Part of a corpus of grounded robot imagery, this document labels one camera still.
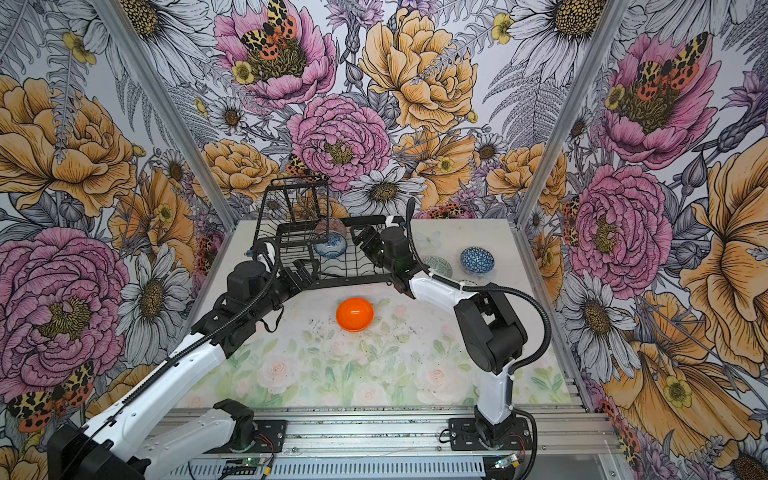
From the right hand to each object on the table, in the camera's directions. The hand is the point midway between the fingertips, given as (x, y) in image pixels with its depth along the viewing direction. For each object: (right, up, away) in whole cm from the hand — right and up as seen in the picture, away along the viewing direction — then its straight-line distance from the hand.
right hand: (353, 241), depth 89 cm
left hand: (-10, -9, -11) cm, 17 cm away
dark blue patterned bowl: (+42, -6, +20) cm, 47 cm away
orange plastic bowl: (0, -22, +4) cm, 22 cm away
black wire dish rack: (-24, +6, +22) cm, 33 cm away
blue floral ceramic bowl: (-11, 0, +23) cm, 25 cm away
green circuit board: (-22, -52, -18) cm, 59 cm away
